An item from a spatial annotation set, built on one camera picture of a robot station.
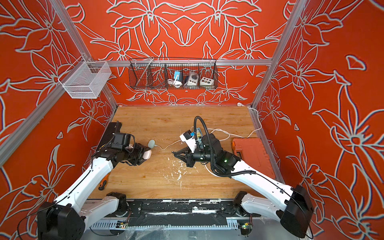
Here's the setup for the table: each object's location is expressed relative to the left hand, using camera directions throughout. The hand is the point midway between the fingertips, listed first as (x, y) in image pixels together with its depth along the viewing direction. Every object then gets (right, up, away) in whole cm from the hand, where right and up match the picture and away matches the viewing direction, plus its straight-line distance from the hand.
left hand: (150, 150), depth 81 cm
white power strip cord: (+53, +7, +20) cm, 57 cm away
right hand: (+14, 0, -16) cm, 21 cm away
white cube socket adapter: (+32, +42, +14) cm, 54 cm away
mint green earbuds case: (-4, +1, +16) cm, 16 cm away
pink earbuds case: (-1, -2, -2) cm, 3 cm away
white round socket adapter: (+24, +42, +10) cm, 50 cm away
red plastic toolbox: (+59, -2, +7) cm, 59 cm away
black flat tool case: (-36, +10, +27) cm, 46 cm away
